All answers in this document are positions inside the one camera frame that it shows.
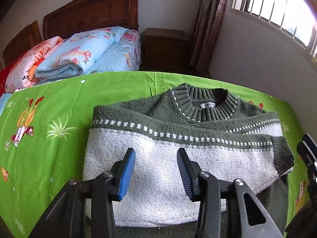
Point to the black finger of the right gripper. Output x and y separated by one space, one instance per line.
304 222

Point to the green cartoon bed sheet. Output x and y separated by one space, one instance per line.
44 132

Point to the green and grey knit sweater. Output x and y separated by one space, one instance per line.
178 137

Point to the dark wooden nightstand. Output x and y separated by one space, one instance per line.
165 50

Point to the dark wooden headboard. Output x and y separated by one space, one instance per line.
74 17

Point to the barred window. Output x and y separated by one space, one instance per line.
292 17

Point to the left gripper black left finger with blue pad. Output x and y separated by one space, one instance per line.
65 215

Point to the pink floral curtain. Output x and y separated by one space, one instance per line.
204 32

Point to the light blue floral quilt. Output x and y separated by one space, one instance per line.
89 52

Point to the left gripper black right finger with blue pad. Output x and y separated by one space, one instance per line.
246 215

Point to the red blanket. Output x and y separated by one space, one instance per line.
6 76

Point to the pink orange floral quilt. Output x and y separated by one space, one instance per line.
22 74

